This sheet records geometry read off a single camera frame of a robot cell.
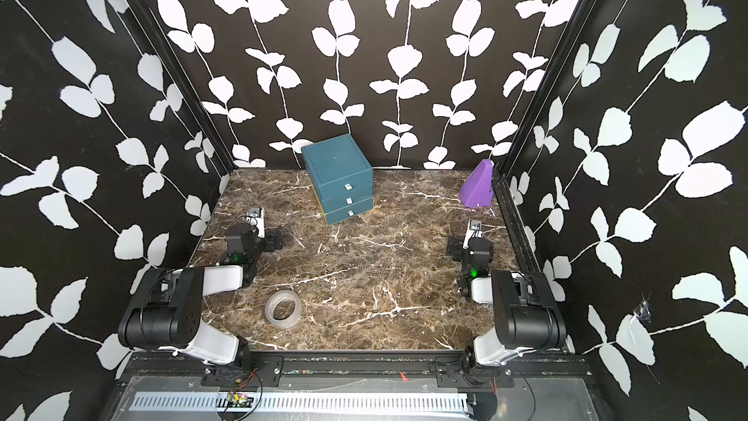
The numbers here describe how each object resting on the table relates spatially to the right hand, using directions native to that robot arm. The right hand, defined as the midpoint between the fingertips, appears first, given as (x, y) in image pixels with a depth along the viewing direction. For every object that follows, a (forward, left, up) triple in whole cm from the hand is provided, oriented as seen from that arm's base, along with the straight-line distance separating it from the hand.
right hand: (466, 230), depth 94 cm
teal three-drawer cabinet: (+9, +40, +16) cm, 44 cm away
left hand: (+1, +66, +2) cm, 66 cm away
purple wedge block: (+16, -6, +3) cm, 18 cm away
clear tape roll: (-23, +60, -3) cm, 64 cm away
